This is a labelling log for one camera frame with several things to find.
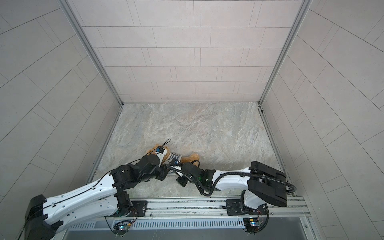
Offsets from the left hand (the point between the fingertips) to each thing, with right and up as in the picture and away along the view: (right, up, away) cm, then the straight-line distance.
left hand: (173, 168), depth 75 cm
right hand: (0, -4, +2) cm, 4 cm away
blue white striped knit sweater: (-2, +5, +6) cm, 8 cm away
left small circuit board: (-21, -22, -11) cm, 32 cm away
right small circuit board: (+37, -23, -7) cm, 45 cm away
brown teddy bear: (+7, +3, +7) cm, 10 cm away
